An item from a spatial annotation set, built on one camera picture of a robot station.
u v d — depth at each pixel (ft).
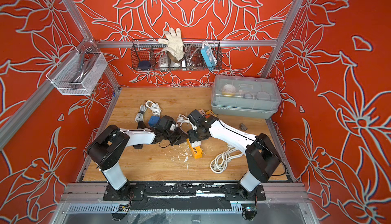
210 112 3.31
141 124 2.96
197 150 2.66
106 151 1.56
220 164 2.58
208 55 2.85
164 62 3.08
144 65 3.11
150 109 3.42
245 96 3.04
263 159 1.43
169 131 2.59
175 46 2.95
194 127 2.48
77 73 2.51
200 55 2.82
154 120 3.01
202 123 2.00
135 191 2.40
